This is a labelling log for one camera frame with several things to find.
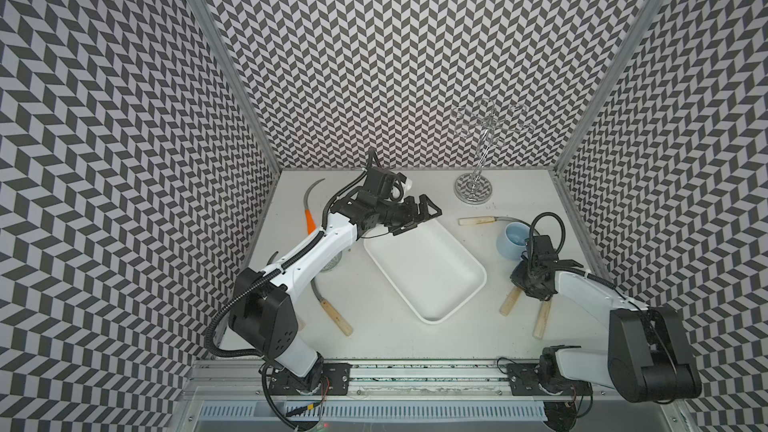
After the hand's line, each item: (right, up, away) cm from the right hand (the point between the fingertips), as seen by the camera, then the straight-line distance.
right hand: (517, 289), depth 89 cm
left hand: (-28, +22, -13) cm, 38 cm away
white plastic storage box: (-26, +5, +4) cm, 27 cm away
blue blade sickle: (+4, -6, -7) cm, 10 cm away
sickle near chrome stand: (-5, +20, +13) cm, 24 cm away
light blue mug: (-1, +14, +2) cm, 14 cm away
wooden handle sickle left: (-55, -4, -7) cm, 55 cm away
